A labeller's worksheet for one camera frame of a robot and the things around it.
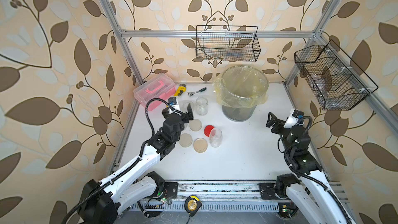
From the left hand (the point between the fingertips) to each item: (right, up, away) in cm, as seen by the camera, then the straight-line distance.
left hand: (179, 103), depth 76 cm
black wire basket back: (+32, +37, +21) cm, 54 cm away
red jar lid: (+14, -17, +18) cm, 28 cm away
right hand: (+49, -6, 0) cm, 49 cm away
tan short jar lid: (+10, -25, +14) cm, 30 cm away
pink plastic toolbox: (-18, +11, +28) cm, 35 cm away
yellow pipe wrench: (-5, +10, +40) cm, 41 cm away
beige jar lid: (+7, -15, +23) cm, 28 cm away
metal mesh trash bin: (+34, -7, +20) cm, 40 cm away
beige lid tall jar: (+11, -2, +21) cm, 24 cm away
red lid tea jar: (+19, -21, +17) cm, 33 cm away
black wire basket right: (+76, +10, -2) cm, 77 cm away
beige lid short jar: (0, -2, +27) cm, 27 cm away
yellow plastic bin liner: (+37, +10, +23) cm, 45 cm away
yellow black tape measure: (+7, -45, -8) cm, 46 cm away
